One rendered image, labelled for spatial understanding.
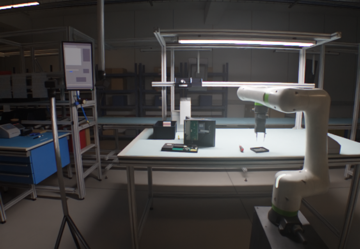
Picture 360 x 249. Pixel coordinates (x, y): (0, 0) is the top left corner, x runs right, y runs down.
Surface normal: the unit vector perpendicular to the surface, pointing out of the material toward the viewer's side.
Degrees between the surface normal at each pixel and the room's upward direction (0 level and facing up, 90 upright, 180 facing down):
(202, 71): 98
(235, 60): 90
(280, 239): 0
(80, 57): 101
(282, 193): 90
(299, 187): 88
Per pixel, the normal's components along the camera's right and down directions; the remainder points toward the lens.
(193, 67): 0.01, 0.26
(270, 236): 0.00, -0.99
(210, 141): -0.51, 0.11
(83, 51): 0.38, 0.31
